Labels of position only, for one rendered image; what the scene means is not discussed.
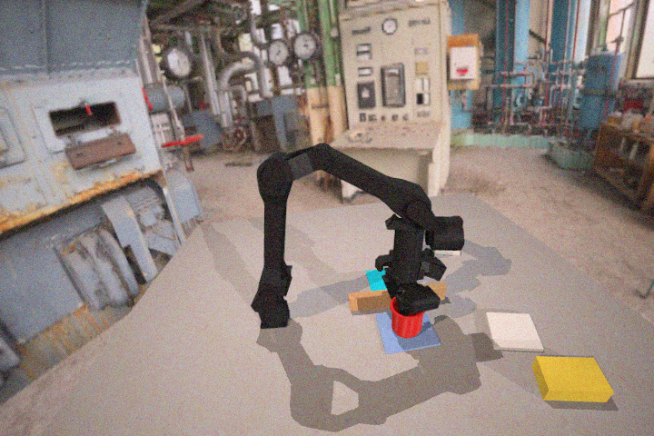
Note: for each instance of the yellow flat block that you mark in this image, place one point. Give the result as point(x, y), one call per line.
point(571, 379)

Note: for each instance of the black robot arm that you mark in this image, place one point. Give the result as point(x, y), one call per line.
point(407, 199)

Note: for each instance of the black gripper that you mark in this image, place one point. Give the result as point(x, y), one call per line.
point(402, 275)

